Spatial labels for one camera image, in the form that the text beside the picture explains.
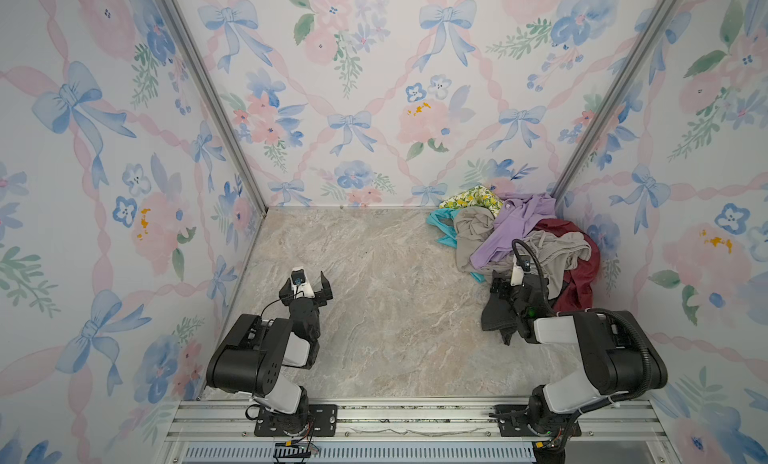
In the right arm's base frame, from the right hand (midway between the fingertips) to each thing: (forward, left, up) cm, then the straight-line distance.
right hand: (510, 270), depth 94 cm
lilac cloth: (+17, -4, +6) cm, 19 cm away
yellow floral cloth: (+35, +5, -1) cm, 35 cm away
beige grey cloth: (0, -9, +9) cm, 12 cm away
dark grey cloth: (-13, +5, -4) cm, 15 cm away
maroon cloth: (-6, -19, -2) cm, 20 cm away
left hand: (-5, +62, +5) cm, 63 cm away
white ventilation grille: (-47, +43, -7) cm, 64 cm away
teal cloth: (+24, +18, -4) cm, 30 cm away
